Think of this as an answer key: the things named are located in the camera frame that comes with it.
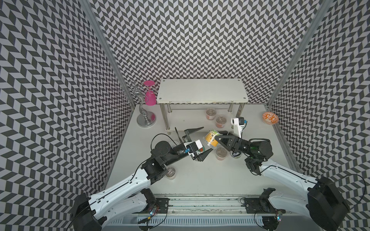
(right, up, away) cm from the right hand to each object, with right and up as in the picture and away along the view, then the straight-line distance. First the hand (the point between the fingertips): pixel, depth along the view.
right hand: (213, 140), depth 58 cm
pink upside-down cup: (-38, +24, +43) cm, 62 cm away
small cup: (+4, +11, +39) cm, 41 cm away
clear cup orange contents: (+9, -13, +28) cm, 32 cm away
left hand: (-2, +1, +2) cm, 3 cm away
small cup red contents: (-20, -21, +20) cm, 35 cm away
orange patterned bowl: (+50, +9, +48) cm, 69 cm away
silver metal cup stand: (-43, +8, +51) cm, 67 cm away
